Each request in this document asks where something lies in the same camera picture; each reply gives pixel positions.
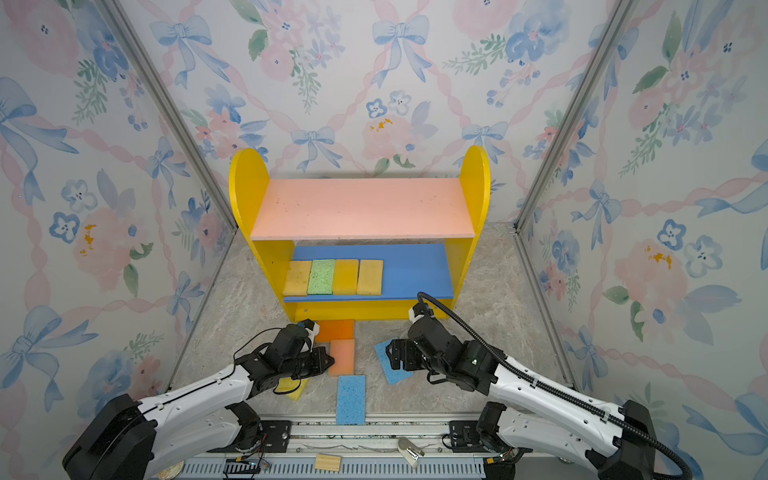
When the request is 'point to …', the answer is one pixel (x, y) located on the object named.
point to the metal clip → (409, 452)
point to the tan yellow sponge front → (370, 278)
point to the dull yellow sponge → (297, 279)
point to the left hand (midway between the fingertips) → (336, 359)
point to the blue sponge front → (351, 400)
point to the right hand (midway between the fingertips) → (398, 348)
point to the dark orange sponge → (335, 330)
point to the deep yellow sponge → (346, 273)
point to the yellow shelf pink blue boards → (361, 248)
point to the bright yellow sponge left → (287, 384)
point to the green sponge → (321, 277)
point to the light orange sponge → (343, 353)
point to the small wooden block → (328, 462)
